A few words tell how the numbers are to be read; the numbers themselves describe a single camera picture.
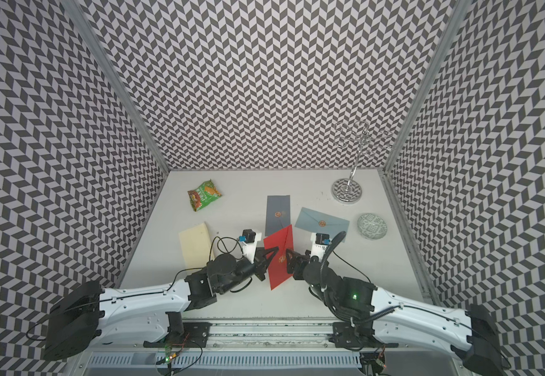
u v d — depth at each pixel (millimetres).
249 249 630
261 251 665
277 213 1021
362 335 642
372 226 959
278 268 743
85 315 406
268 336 751
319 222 990
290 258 673
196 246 921
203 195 1050
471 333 423
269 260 688
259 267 630
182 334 659
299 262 633
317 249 639
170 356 667
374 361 684
